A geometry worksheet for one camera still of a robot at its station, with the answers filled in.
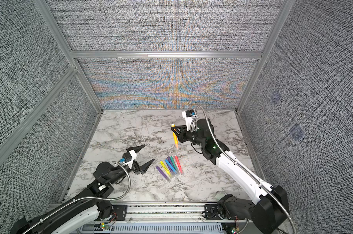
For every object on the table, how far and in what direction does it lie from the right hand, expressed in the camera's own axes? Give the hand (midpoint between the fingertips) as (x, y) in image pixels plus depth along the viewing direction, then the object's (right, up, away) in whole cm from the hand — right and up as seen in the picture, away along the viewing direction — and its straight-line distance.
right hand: (172, 125), depth 71 cm
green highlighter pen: (0, -23, +19) cm, 30 cm away
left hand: (-11, -11, -3) cm, 16 cm away
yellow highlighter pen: (-5, -26, +17) cm, 31 cm away
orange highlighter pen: (+2, -5, 0) cm, 6 cm away
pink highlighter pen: (+4, -24, +19) cm, 31 cm away
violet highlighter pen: (-2, -22, +19) cm, 30 cm away
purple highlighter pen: (-5, -30, +15) cm, 34 cm away
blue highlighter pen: (-1, -25, +17) cm, 30 cm away
